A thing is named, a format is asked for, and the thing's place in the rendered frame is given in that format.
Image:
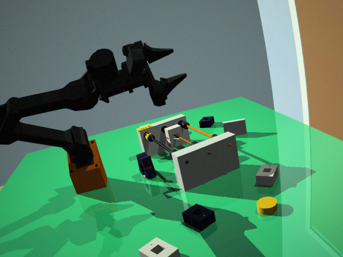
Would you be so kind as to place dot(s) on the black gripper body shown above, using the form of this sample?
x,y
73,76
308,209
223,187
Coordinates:
x,y
155,87

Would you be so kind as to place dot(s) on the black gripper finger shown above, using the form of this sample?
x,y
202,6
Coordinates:
x,y
155,54
170,83

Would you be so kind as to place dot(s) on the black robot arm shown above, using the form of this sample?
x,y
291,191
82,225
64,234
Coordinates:
x,y
101,80

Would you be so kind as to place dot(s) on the yellow round disc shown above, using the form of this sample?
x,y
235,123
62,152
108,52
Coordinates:
x,y
267,205

